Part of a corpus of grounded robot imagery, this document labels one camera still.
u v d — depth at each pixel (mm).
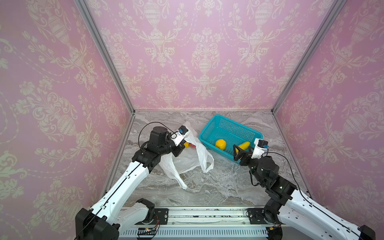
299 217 574
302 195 507
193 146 760
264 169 536
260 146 621
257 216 730
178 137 640
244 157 649
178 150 654
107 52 871
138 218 613
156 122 595
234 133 1058
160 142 554
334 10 691
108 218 388
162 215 744
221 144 943
